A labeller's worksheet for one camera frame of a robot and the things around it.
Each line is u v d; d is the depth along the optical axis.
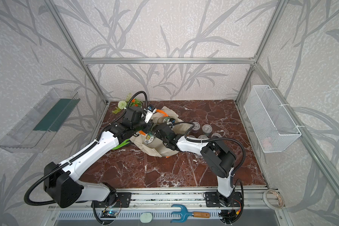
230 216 0.72
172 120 0.84
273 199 0.75
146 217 0.67
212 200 0.74
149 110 0.68
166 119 0.95
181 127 0.92
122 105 0.99
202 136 0.93
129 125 0.58
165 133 0.69
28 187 0.62
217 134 0.94
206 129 0.97
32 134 0.64
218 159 0.48
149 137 0.89
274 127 0.61
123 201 0.74
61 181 0.39
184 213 0.69
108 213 0.71
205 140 0.52
